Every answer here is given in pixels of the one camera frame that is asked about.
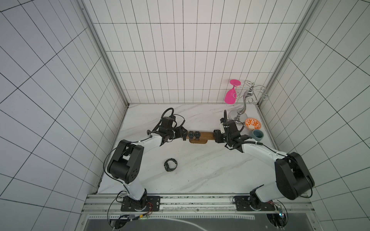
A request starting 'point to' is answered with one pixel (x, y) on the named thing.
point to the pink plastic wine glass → (230, 97)
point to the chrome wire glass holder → (239, 118)
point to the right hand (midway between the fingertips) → (217, 131)
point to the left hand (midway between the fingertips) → (183, 134)
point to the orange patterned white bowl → (252, 123)
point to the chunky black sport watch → (170, 164)
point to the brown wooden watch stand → (204, 136)
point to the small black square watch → (191, 135)
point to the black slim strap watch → (197, 135)
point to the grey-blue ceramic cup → (257, 134)
